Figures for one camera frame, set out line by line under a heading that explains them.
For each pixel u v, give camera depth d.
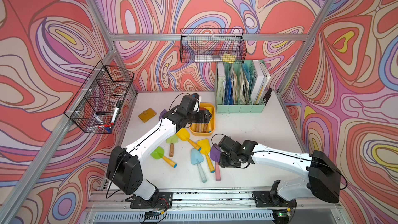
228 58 0.91
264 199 0.73
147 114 1.04
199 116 0.72
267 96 1.17
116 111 0.69
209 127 0.96
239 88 0.98
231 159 0.66
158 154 0.88
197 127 0.97
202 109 1.06
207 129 0.98
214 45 0.96
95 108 0.74
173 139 0.95
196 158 0.87
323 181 0.40
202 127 0.99
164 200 0.72
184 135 0.96
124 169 0.42
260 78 0.94
